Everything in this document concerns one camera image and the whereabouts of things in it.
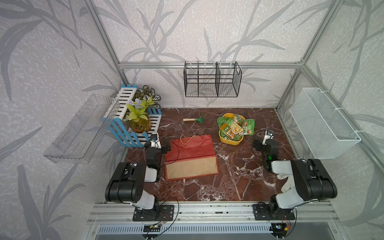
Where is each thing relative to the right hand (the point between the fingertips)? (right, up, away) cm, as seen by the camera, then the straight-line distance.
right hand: (264, 137), depth 94 cm
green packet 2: (-26, +11, +8) cm, 30 cm away
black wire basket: (-33, +40, +11) cm, 53 cm away
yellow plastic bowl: (-23, -3, +2) cm, 24 cm away
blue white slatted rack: (-85, +11, -16) cm, 87 cm away
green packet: (-8, +7, +4) cm, 12 cm away
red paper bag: (-46, -12, -1) cm, 47 cm away
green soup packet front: (-20, +6, +5) cm, 22 cm away
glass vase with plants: (-75, +13, -11) cm, 77 cm away
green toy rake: (-40, +12, +20) cm, 47 cm away
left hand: (-65, +1, -4) cm, 65 cm away
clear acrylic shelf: (-97, +2, -27) cm, 100 cm away
